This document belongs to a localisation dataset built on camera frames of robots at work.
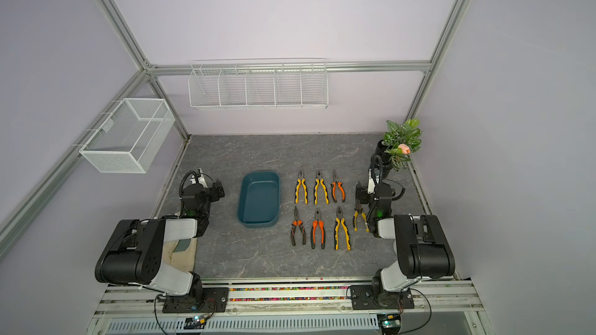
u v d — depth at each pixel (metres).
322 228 0.89
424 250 0.46
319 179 1.02
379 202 0.71
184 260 0.81
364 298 0.74
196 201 0.71
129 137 0.84
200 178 0.81
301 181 1.02
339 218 0.91
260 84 0.99
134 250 0.46
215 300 0.74
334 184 1.00
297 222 0.90
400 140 0.86
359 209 0.93
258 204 0.96
